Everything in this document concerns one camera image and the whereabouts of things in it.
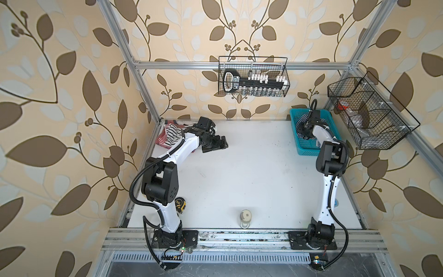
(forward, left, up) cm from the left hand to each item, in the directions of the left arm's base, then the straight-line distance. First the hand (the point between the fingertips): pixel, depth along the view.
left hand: (219, 144), depth 90 cm
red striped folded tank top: (+11, +36, -10) cm, 39 cm away
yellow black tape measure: (-27, +18, -13) cm, 35 cm away
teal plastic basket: (+4, -52, -8) cm, 53 cm away
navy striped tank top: (+26, -67, -6) cm, 73 cm away
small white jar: (-35, -12, -4) cm, 37 cm away
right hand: (+20, -54, -10) cm, 58 cm away
